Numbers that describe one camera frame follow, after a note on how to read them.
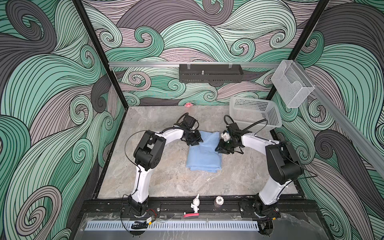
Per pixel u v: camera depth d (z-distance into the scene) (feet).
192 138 2.79
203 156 2.92
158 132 1.94
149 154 1.78
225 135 2.94
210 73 3.12
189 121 2.65
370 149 1.69
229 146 2.65
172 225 2.29
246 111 3.86
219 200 2.33
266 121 2.01
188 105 3.87
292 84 2.60
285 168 1.56
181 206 2.45
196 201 2.39
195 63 3.13
